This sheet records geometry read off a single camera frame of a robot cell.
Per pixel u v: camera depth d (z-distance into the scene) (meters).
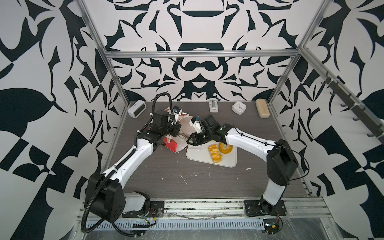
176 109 0.70
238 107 1.14
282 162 0.47
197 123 0.78
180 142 0.84
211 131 0.67
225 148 0.92
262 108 1.12
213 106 1.15
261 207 0.67
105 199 0.40
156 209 0.73
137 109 1.07
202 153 0.90
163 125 0.63
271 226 0.71
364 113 0.55
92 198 0.41
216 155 0.89
